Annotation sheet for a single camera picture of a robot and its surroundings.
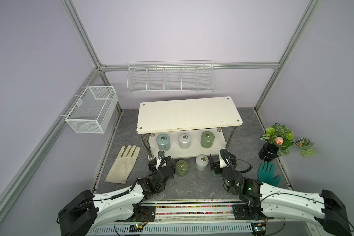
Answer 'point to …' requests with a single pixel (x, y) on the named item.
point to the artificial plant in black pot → (279, 139)
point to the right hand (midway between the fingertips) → (219, 153)
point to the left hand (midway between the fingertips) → (165, 159)
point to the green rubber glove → (266, 173)
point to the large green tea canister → (181, 167)
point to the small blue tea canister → (163, 142)
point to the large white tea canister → (202, 162)
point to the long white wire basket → (168, 77)
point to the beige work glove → (123, 166)
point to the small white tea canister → (184, 141)
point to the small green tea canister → (207, 139)
